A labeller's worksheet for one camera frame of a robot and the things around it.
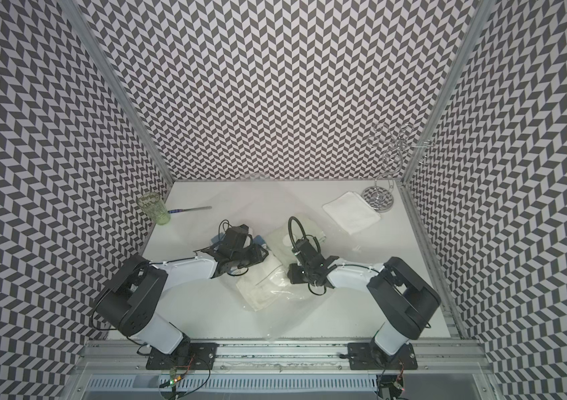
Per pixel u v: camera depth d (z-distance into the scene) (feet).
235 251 2.36
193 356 2.31
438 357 2.46
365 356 2.40
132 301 1.46
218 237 3.17
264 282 2.80
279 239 3.09
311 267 2.27
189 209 3.25
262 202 3.68
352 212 3.56
